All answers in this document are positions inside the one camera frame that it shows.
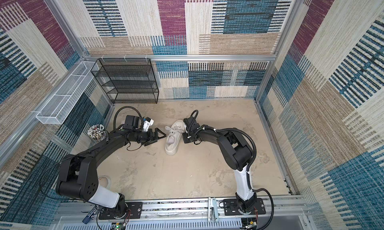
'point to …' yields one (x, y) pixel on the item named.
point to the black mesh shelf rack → (127, 81)
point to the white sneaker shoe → (171, 143)
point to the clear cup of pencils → (97, 132)
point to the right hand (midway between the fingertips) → (187, 139)
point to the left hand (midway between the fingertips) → (161, 136)
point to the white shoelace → (173, 129)
